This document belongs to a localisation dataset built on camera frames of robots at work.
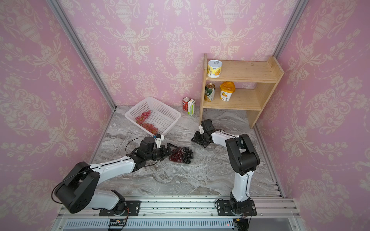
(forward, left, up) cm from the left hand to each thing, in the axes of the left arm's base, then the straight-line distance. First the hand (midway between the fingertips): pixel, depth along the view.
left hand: (176, 152), depth 84 cm
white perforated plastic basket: (+36, +21, -9) cm, 43 cm away
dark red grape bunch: (0, 0, -4) cm, 4 cm away
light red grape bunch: (+23, +22, -6) cm, 32 cm away
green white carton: (+38, -9, +1) cm, 39 cm away
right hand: (+13, -11, -7) cm, 18 cm away
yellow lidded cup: (+33, -31, +21) cm, 50 cm away
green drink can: (+30, -20, +21) cm, 42 cm away
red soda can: (+42, -4, 0) cm, 42 cm away
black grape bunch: (+1, -7, -5) cm, 9 cm away
